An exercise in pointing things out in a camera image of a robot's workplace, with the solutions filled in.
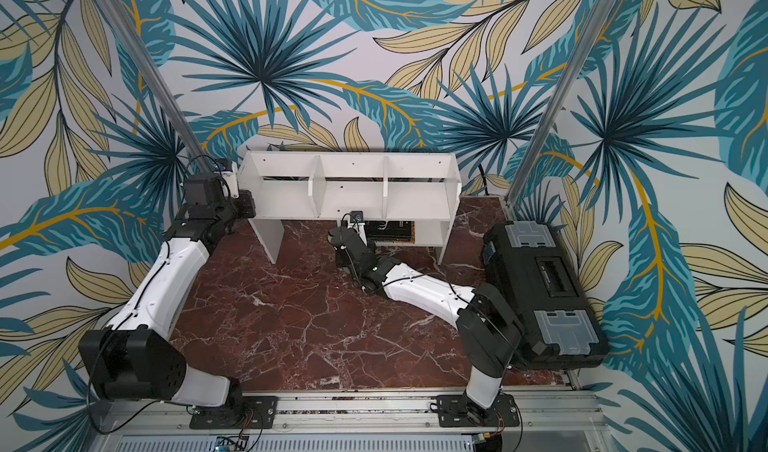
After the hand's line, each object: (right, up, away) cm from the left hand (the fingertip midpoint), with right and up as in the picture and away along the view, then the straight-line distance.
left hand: (246, 196), depth 80 cm
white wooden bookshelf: (+44, 0, +6) cm, 44 cm away
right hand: (+27, -12, +4) cm, 30 cm away
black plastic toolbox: (+78, -21, 0) cm, 81 cm away
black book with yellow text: (+39, -10, +12) cm, 42 cm away
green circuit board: (-1, -61, -10) cm, 62 cm away
